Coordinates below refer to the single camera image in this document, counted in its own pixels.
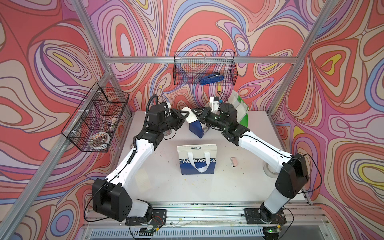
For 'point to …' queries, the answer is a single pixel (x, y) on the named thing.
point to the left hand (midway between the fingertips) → (192, 113)
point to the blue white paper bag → (196, 126)
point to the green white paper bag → (242, 108)
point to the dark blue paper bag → (197, 159)
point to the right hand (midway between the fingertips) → (190, 114)
